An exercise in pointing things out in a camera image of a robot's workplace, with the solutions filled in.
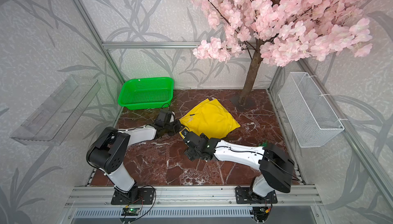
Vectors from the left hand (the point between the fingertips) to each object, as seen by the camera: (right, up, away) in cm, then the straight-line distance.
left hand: (185, 125), depth 94 cm
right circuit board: (+40, -39, -21) cm, 60 cm away
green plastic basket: (-34, +22, +25) cm, 48 cm away
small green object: (+49, -11, -3) cm, 50 cm away
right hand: (+6, -8, -11) cm, 15 cm away
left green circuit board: (-23, -36, -24) cm, 49 cm away
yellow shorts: (+16, +4, +8) cm, 18 cm away
